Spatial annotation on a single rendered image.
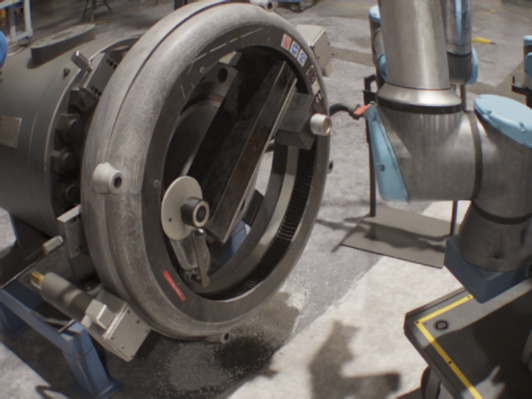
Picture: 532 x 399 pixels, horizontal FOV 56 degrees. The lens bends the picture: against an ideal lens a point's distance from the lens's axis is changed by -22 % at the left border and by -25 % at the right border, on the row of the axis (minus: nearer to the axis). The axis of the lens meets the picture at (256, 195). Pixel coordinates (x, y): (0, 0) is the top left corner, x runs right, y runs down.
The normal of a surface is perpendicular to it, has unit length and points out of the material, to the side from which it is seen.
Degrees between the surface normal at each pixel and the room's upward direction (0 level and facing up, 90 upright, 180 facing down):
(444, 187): 105
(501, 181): 100
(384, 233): 0
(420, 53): 80
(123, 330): 90
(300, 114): 38
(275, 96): 90
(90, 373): 90
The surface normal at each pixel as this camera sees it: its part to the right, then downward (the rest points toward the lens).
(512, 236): -0.10, 0.15
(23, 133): -0.53, -0.04
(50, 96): -0.44, -0.36
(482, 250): -0.70, 0.07
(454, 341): -0.09, -0.88
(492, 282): 0.32, 0.43
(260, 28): 0.83, 0.20
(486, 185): -0.07, 0.70
